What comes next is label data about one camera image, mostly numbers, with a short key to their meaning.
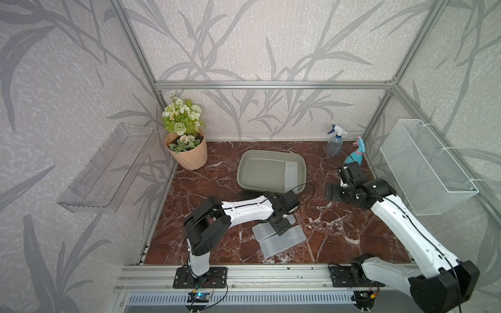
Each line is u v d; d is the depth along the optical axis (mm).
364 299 722
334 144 1139
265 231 845
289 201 685
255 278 760
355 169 588
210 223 496
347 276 727
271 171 1027
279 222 759
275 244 806
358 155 981
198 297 706
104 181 680
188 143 938
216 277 741
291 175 1036
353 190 543
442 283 364
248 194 978
